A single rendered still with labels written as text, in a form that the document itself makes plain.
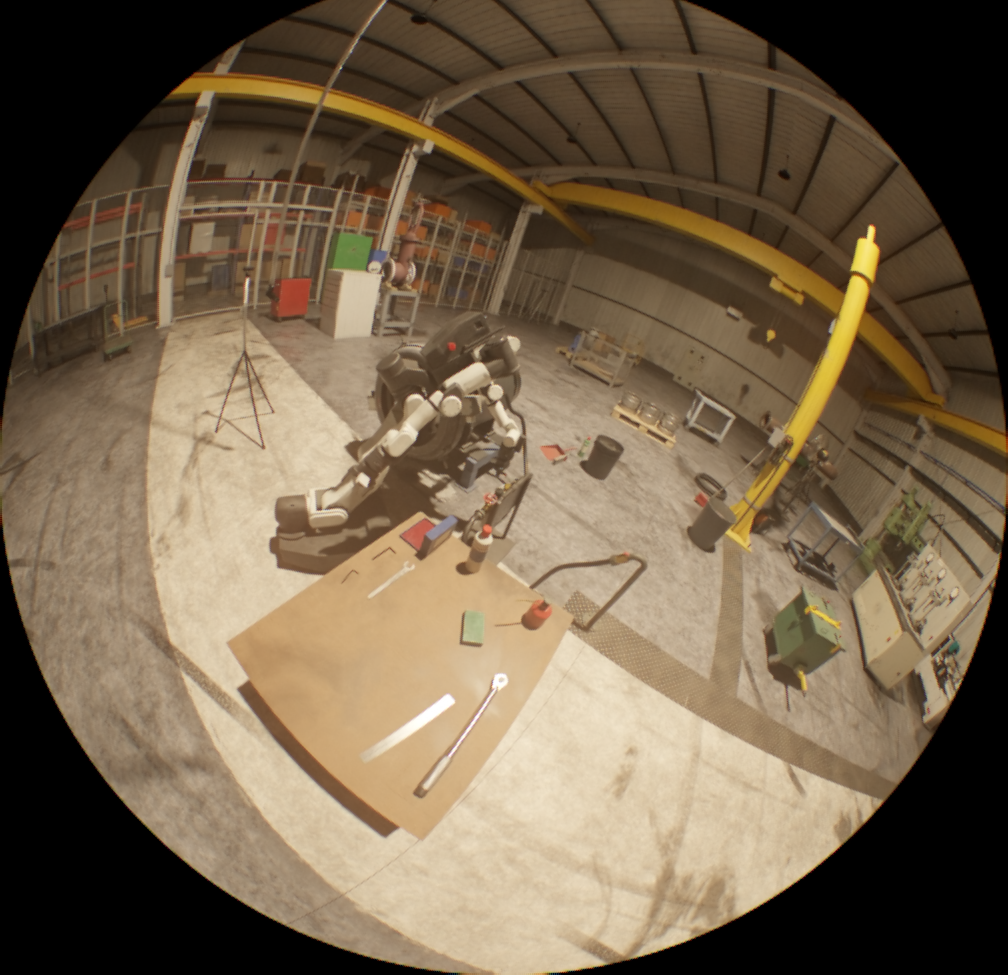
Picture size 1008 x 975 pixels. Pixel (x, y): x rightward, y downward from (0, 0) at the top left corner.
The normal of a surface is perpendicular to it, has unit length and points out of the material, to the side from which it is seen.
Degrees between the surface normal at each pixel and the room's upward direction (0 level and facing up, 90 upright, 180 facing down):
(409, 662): 0
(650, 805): 0
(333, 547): 0
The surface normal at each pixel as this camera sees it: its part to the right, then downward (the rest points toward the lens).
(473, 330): 0.40, 0.47
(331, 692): 0.29, -0.79
